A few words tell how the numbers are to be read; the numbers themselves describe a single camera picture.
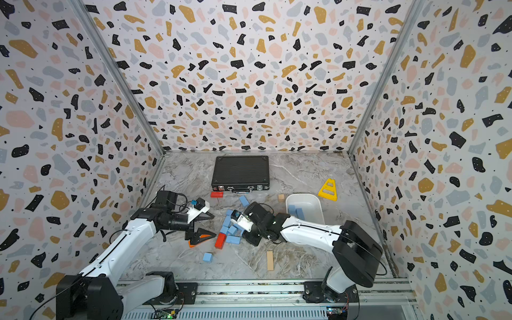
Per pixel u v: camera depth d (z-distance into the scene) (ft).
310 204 3.20
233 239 2.81
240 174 3.49
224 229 2.88
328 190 3.41
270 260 2.67
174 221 2.18
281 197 3.27
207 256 2.65
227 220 3.04
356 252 1.43
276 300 2.40
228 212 3.14
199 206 2.18
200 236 2.21
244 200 3.28
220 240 2.80
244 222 2.40
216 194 3.37
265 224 2.08
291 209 3.09
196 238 2.21
